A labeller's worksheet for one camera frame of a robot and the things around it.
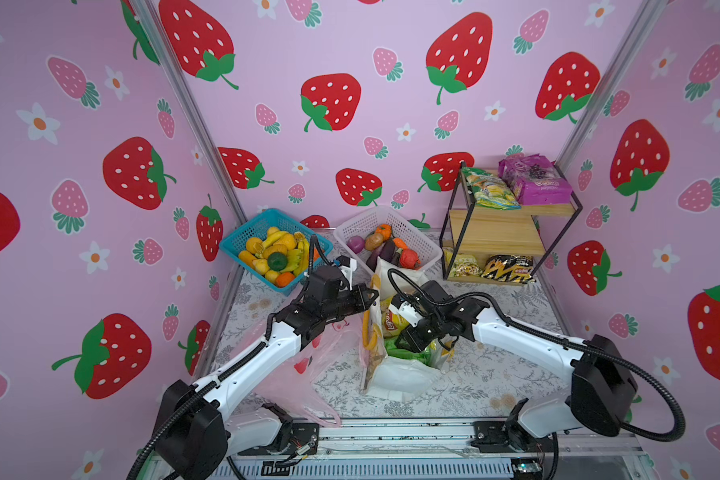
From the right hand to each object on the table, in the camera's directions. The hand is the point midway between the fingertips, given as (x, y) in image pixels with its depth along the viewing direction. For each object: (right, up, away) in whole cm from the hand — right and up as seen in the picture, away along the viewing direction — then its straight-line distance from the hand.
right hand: (397, 340), depth 80 cm
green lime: (-39, +21, +20) cm, 49 cm away
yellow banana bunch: (-33, +28, +28) cm, 52 cm away
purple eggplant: (-1, +26, +31) cm, 40 cm away
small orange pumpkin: (-2, +33, +35) cm, 48 cm away
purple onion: (-13, +28, +29) cm, 42 cm away
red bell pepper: (+6, +22, +24) cm, 33 cm away
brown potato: (-6, +29, +30) cm, 42 cm away
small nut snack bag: (+26, +20, +24) cm, 41 cm away
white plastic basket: (+13, +26, +25) cm, 38 cm away
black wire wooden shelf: (+34, +27, +15) cm, 46 cm away
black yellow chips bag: (+40, +19, +20) cm, 49 cm away
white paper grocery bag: (-3, -5, -10) cm, 12 cm away
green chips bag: (-1, -2, -2) cm, 3 cm away
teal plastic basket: (-51, +36, +35) cm, 71 cm away
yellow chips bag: (-1, +4, +4) cm, 5 cm away
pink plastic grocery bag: (-21, -12, +4) cm, 25 cm away
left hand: (-5, +14, -4) cm, 15 cm away
